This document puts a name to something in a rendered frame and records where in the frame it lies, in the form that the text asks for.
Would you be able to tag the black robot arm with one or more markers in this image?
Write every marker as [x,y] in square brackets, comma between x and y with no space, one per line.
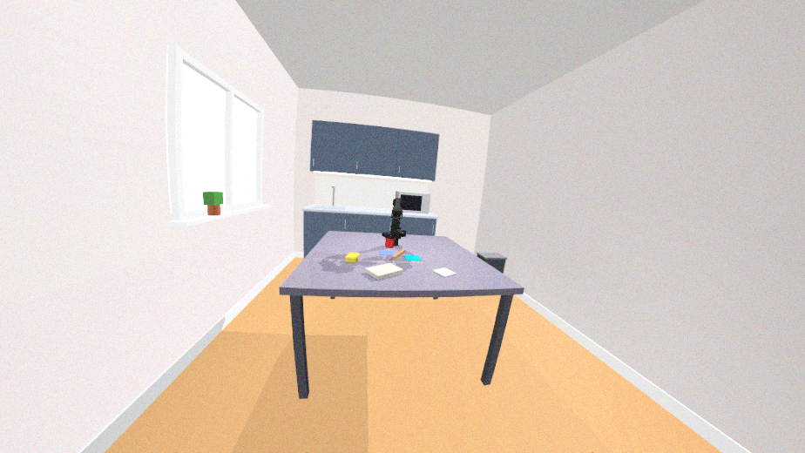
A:
[397,213]

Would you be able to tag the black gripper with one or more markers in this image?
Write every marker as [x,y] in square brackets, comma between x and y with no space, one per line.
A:
[391,234]

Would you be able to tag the white flat rectangular block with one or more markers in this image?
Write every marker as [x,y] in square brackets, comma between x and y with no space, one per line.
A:
[384,271]

